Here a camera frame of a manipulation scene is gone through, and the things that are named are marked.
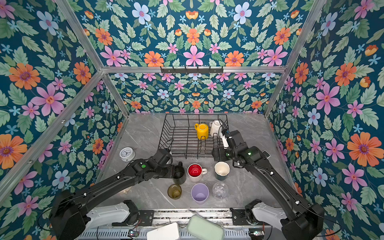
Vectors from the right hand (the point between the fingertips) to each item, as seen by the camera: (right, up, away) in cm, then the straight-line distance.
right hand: (219, 150), depth 76 cm
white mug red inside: (-13, -15, +12) cm, 23 cm away
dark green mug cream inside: (+2, -13, +9) cm, 15 cm away
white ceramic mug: (0, +11, +19) cm, 22 cm away
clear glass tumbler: (+1, -23, +6) cm, 24 cm away
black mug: (-22, -16, +8) cm, 29 cm away
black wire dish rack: (-17, +6, +32) cm, 37 cm away
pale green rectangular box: (-9, -36, -7) cm, 38 cm away
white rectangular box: (-25, -36, -10) cm, 44 cm away
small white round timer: (-57, -5, +17) cm, 60 cm away
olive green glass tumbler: (-25, -24, +5) cm, 35 cm away
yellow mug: (-9, +9, +20) cm, 24 cm away
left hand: (-23, -11, +2) cm, 26 cm away
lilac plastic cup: (-10, -24, +4) cm, 27 cm away
